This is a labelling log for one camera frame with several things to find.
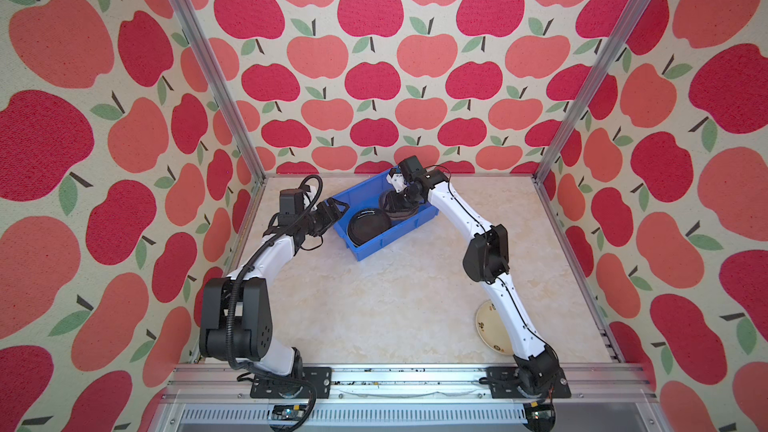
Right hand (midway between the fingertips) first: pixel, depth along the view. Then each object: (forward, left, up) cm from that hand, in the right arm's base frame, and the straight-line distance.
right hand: (393, 206), depth 101 cm
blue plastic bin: (+7, +10, -4) cm, 12 cm away
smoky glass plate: (-7, -1, +8) cm, 10 cm away
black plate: (-5, +9, -4) cm, 11 cm away
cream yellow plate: (-35, -31, -8) cm, 48 cm away
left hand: (-11, +13, +9) cm, 19 cm away
